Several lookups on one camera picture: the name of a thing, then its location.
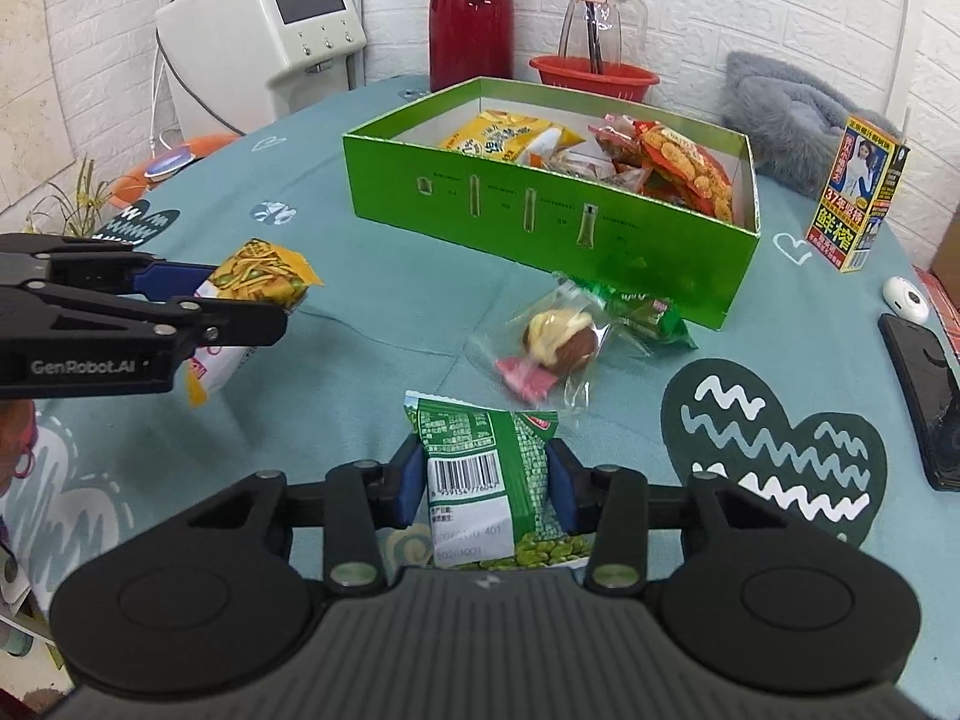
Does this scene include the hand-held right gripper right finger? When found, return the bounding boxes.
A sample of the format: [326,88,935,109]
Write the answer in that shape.
[547,439,782,590]

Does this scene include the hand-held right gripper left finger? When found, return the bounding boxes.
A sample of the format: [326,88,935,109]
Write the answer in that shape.
[186,435,430,590]

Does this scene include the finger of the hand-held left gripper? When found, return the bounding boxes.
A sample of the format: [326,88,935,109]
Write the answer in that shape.
[0,277,290,361]
[0,232,222,297]

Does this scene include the yellow-green stick snack packet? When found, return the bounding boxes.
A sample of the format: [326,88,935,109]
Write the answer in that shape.
[182,238,326,407]

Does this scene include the green pea snack packet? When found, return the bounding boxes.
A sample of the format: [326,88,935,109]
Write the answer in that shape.
[403,390,599,575]

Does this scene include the green cardboard box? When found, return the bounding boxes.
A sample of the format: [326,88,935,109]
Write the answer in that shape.
[342,76,764,332]

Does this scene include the large yellow snack packet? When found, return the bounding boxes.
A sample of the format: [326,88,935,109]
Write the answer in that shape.
[437,110,586,166]

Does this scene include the orange cracker snack packet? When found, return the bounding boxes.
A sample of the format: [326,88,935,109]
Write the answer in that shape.
[636,122,734,224]

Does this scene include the pile of snack packets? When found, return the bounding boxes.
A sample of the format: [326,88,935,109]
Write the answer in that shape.
[437,110,736,224]

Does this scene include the green leafy plant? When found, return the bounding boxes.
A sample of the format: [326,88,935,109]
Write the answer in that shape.
[22,156,121,241]

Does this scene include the orange plastic stool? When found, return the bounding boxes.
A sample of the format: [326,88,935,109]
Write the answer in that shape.
[112,133,252,205]

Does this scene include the teal printed tablecloth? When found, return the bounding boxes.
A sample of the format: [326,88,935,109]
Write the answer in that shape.
[0,75,960,616]

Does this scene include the clear brown bun snack packet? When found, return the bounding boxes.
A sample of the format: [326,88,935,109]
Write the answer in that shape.
[466,286,610,415]

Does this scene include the dark green snack packet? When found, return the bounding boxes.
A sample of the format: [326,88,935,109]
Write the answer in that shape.
[559,274,700,351]

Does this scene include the white machine with screen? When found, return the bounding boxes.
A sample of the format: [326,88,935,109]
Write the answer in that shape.
[155,0,368,140]

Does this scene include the black smartphone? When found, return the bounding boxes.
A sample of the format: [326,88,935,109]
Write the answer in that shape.
[877,313,960,492]

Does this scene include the red thermos jug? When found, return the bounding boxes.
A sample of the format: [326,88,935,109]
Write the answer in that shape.
[429,0,516,93]

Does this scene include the white round device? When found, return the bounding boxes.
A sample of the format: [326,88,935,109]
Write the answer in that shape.
[881,276,931,325]

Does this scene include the red plastic basin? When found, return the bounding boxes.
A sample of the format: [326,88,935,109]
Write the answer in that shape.
[529,54,661,107]

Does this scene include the yellow juice carton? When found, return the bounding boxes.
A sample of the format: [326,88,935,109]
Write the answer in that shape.
[806,115,911,273]

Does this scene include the grey fluffy cloth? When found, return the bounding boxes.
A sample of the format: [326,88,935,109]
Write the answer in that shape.
[721,51,901,196]

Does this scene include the brown cardboard box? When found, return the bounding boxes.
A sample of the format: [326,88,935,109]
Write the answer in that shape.
[930,195,960,278]

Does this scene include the black straw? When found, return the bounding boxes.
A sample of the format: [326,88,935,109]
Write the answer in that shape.
[579,0,605,74]

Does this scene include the glass pitcher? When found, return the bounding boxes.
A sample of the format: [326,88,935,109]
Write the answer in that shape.
[559,0,650,72]

